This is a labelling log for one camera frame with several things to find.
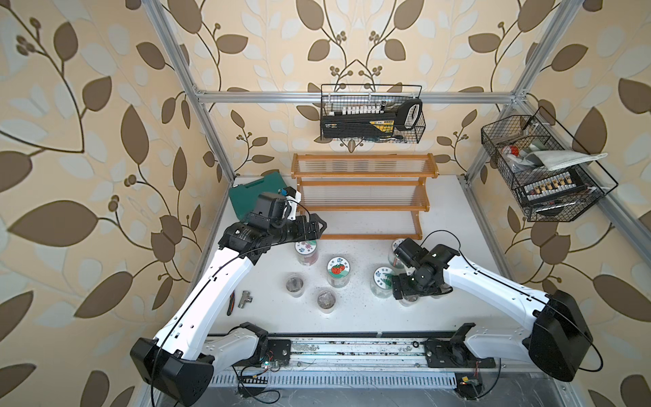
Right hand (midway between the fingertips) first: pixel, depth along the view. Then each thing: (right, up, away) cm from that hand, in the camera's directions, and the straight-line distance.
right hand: (407, 291), depth 81 cm
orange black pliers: (-58, -4, +3) cm, 58 cm away
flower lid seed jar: (-33, +11, +7) cm, 35 cm away
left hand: (-29, +22, -10) cm, 37 cm away
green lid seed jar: (-8, +3, -1) cm, 9 cm away
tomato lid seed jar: (-22, +6, +2) cm, 23 cm away
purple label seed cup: (-36, +2, +2) cm, 36 cm away
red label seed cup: (-26, -2, -2) cm, 26 cm away
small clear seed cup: (0, -2, -2) cm, 3 cm away
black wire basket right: (+35, +49, +3) cm, 61 cm away
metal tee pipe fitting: (-54, -3, +4) cm, 54 cm away
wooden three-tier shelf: (-9, +31, +35) cm, 48 cm away
